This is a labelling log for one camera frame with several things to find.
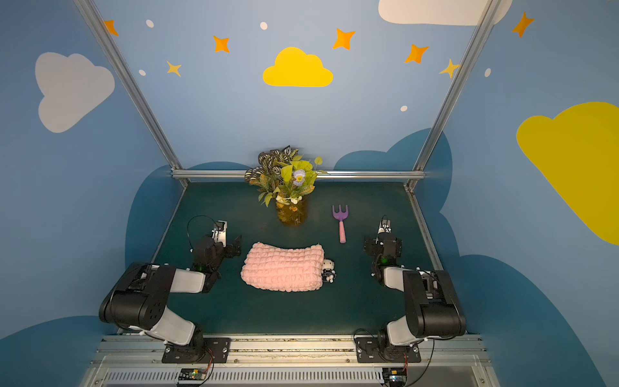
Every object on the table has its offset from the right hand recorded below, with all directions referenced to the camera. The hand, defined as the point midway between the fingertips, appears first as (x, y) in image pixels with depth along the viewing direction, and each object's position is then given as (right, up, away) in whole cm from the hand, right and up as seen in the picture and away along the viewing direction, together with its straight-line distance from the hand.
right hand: (386, 235), depth 95 cm
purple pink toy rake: (-17, +7, +13) cm, 22 cm away
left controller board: (-66, -40, -23) cm, 81 cm away
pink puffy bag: (-40, -10, -13) cm, 43 cm away
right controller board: (-5, -40, -23) cm, 47 cm away
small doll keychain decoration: (-24, -13, -7) cm, 28 cm away
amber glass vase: (-38, +8, +9) cm, 40 cm away
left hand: (-64, +1, -1) cm, 64 cm away
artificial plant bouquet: (-41, +24, -2) cm, 47 cm away
